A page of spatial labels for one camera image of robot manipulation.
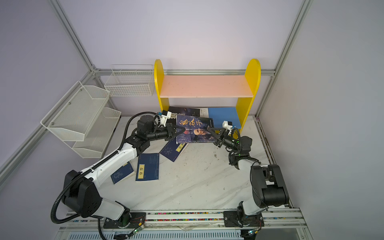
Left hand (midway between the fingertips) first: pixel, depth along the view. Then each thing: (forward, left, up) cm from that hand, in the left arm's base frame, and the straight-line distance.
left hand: (184, 130), depth 73 cm
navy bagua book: (+6, +10, -28) cm, 31 cm away
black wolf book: (+24, +2, -9) cm, 25 cm away
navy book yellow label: (-7, +24, -29) cm, 38 cm away
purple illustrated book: (+2, -6, -2) cm, 7 cm away
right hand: (-1, -12, -2) cm, 12 cm away
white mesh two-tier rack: (+9, +57, -2) cm, 57 cm away
